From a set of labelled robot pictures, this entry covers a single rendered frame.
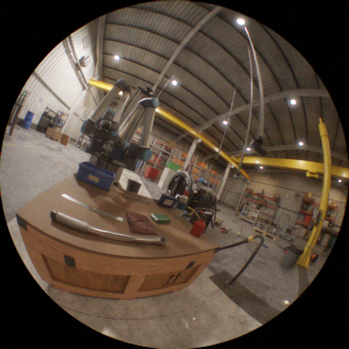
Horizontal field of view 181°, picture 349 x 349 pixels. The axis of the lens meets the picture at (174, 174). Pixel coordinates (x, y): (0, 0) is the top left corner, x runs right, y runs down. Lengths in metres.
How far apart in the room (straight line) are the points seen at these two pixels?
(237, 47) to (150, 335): 8.67
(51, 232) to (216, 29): 8.11
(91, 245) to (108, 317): 0.49
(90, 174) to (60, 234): 0.56
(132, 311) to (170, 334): 0.25
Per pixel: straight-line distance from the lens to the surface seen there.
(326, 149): 4.31
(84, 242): 0.40
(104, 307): 0.78
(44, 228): 0.42
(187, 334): 0.86
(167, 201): 1.04
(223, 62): 8.26
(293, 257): 2.74
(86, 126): 1.26
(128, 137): 1.55
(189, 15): 8.07
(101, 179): 0.86
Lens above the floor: 0.76
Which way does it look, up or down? 2 degrees up
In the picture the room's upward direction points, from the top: 23 degrees clockwise
